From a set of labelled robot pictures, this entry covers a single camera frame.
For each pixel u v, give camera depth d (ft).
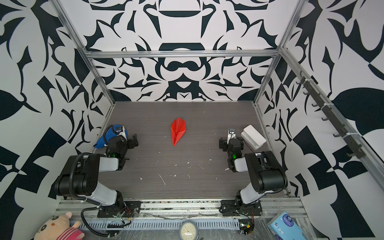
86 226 2.24
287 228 2.17
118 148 2.35
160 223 2.34
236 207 2.44
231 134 2.66
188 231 2.15
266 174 1.52
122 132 2.69
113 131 2.54
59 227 2.09
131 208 2.44
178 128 3.33
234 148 2.35
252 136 3.06
